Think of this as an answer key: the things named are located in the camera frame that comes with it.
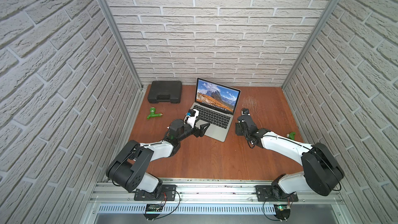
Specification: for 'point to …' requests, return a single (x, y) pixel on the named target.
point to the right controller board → (282, 212)
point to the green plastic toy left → (153, 114)
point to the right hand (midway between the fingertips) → (243, 124)
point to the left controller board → (153, 211)
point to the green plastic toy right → (291, 135)
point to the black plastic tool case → (165, 90)
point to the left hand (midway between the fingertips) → (206, 119)
